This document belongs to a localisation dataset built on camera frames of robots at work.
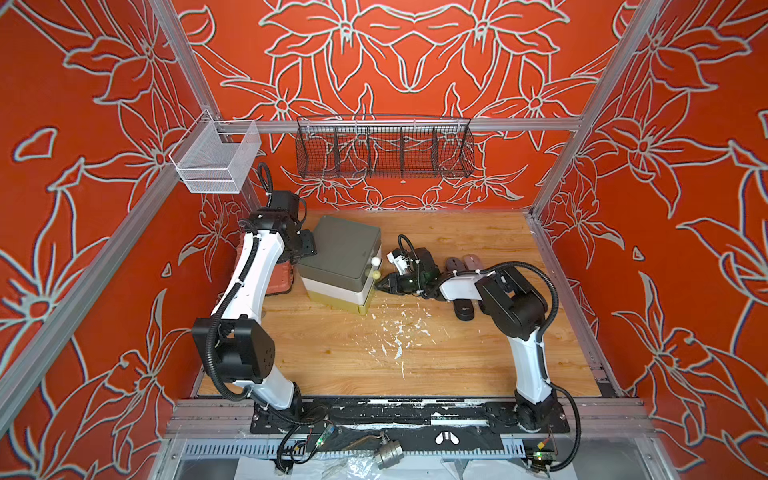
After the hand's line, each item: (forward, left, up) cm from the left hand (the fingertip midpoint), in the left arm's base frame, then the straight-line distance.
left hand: (301, 248), depth 83 cm
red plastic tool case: (-1, +10, -16) cm, 19 cm away
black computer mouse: (-7, -49, -18) cm, 53 cm away
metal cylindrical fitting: (-44, -28, -17) cm, 55 cm away
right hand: (0, -22, -16) cm, 27 cm away
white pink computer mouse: (+11, -54, -18) cm, 58 cm away
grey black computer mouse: (+10, -48, -18) cm, 52 cm away
